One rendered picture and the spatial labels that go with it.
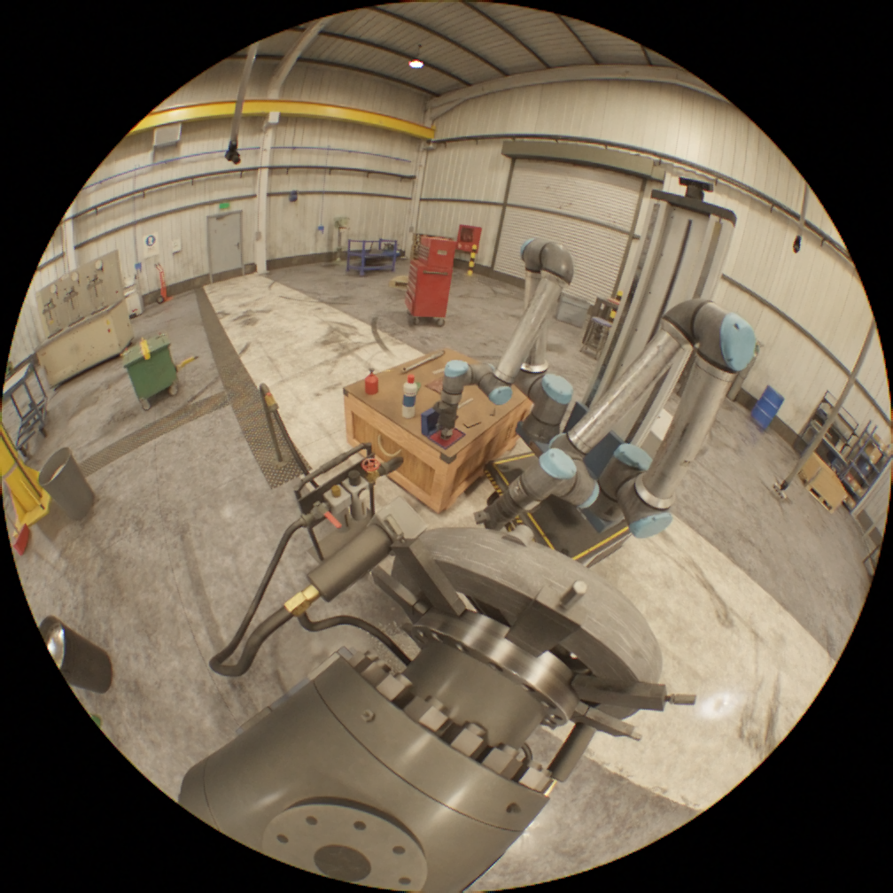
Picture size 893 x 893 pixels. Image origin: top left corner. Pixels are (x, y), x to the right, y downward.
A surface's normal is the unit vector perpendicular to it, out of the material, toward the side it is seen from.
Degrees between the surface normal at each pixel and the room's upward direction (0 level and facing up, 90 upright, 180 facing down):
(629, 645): 38
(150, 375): 90
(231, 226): 90
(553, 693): 24
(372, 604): 0
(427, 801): 3
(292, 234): 90
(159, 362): 90
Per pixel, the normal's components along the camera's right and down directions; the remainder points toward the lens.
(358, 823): 0.14, -0.75
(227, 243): 0.70, 0.54
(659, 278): -0.91, 0.16
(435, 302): 0.26, 0.66
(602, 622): -0.13, -0.33
